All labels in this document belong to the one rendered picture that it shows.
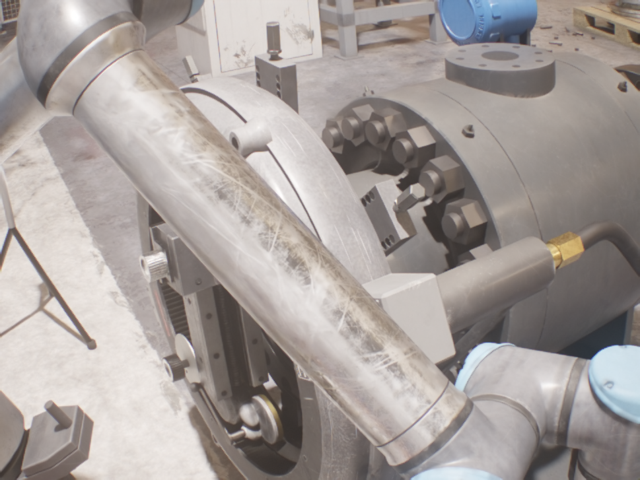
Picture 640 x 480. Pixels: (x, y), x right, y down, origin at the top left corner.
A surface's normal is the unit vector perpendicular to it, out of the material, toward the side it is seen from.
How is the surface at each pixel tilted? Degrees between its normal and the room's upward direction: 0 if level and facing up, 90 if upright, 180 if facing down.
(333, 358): 75
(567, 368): 12
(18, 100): 109
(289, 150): 30
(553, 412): 69
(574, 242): 60
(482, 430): 45
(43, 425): 25
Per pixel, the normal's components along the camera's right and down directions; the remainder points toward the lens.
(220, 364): 0.51, 0.29
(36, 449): -0.47, -0.73
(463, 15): -0.85, 0.29
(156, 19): 0.76, 0.63
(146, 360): -0.09, -0.90
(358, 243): 0.34, -0.27
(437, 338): 0.44, -0.04
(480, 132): 0.18, -0.62
